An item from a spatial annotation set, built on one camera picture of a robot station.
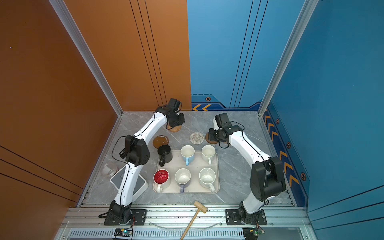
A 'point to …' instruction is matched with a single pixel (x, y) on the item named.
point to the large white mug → (207, 177)
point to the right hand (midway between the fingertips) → (208, 135)
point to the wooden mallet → (200, 207)
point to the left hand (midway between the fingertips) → (184, 120)
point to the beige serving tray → (198, 177)
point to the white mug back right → (208, 152)
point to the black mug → (165, 154)
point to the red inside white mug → (161, 176)
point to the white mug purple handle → (182, 176)
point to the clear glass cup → (108, 169)
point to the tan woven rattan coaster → (175, 129)
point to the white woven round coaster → (196, 138)
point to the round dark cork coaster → (207, 138)
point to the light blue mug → (187, 153)
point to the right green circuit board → (252, 233)
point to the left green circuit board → (122, 232)
